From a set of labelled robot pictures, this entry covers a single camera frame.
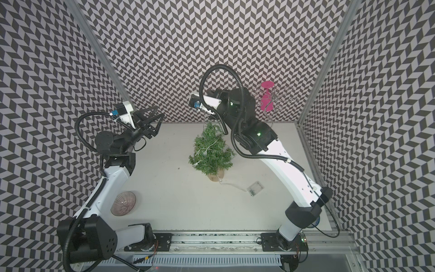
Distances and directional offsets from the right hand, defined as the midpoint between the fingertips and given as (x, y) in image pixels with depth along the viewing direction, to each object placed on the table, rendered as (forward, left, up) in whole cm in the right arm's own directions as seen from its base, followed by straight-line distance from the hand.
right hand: (214, 90), depth 58 cm
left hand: (-2, +21, -8) cm, 22 cm away
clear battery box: (-14, -19, -52) cm, 57 cm away
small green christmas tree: (-10, +2, -25) cm, 27 cm away
